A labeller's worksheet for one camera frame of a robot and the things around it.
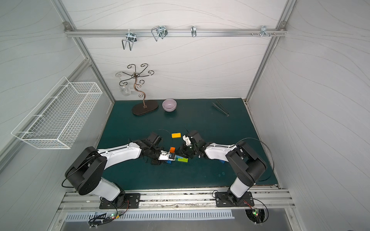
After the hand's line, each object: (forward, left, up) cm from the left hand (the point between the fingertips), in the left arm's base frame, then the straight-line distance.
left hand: (166, 157), depth 88 cm
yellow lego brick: (+16, -5, 0) cm, 17 cm away
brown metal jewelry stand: (+42, +21, +1) cm, 47 cm away
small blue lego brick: (-7, -31, +14) cm, 35 cm away
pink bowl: (+43, +3, +2) cm, 43 cm away
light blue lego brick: (+1, -8, 0) cm, 8 cm away
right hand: (+2, -5, +4) cm, 7 cm away
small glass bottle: (+42, +33, +17) cm, 56 cm away
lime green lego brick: (-1, -10, -1) cm, 10 cm away
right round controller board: (-28, -49, -5) cm, 57 cm away
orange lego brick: (+5, -3, 0) cm, 6 cm away
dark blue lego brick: (-3, -2, 0) cm, 3 cm away
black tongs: (+37, -44, 0) cm, 57 cm away
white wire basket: (+4, +50, +30) cm, 59 cm away
